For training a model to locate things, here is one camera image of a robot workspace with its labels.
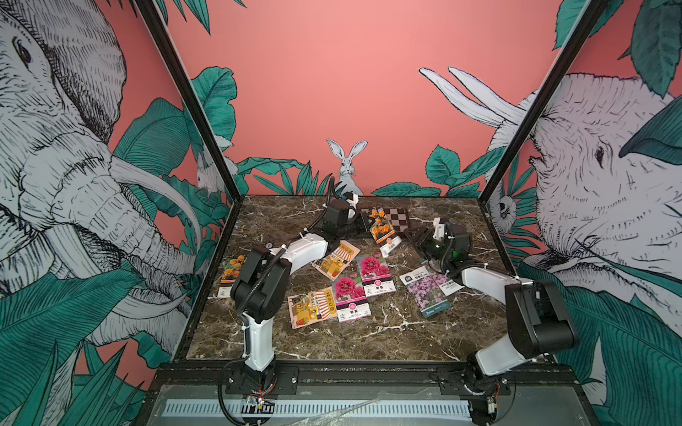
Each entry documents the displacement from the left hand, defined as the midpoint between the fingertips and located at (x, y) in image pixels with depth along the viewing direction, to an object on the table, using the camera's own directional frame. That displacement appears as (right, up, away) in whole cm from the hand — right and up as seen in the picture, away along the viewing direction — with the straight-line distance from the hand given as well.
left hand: (379, 215), depth 89 cm
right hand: (+9, -5, +1) cm, 10 cm away
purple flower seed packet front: (+17, -27, +2) cm, 32 cm away
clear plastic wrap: (-14, -54, -20) cm, 59 cm away
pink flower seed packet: (0, -22, +7) cm, 23 cm away
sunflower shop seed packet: (-15, -17, +12) cm, 26 cm away
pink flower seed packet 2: (-10, -29, +1) cm, 31 cm away
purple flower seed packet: (+24, -24, +4) cm, 35 cm away
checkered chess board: (+10, 0, +22) cm, 24 cm away
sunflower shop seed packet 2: (-23, -31, -1) cm, 39 cm away
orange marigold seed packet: (+2, -5, +3) cm, 6 cm away
